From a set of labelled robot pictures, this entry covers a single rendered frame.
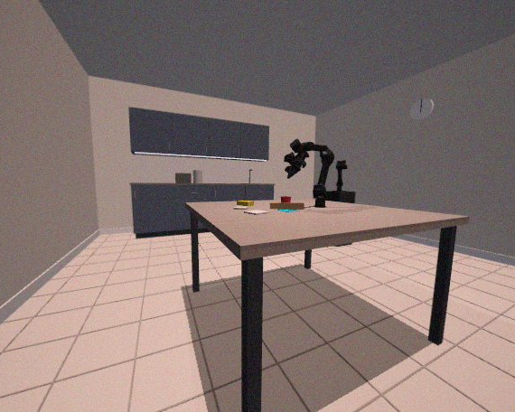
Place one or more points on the white flat square pad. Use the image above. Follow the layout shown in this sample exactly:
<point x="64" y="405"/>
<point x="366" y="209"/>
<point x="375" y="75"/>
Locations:
<point x="256" y="212"/>

